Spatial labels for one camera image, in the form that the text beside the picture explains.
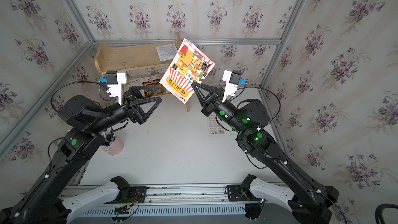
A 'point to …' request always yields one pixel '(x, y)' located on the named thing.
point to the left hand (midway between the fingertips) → (160, 97)
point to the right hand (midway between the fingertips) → (195, 85)
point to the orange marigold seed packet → (154, 81)
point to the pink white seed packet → (215, 128)
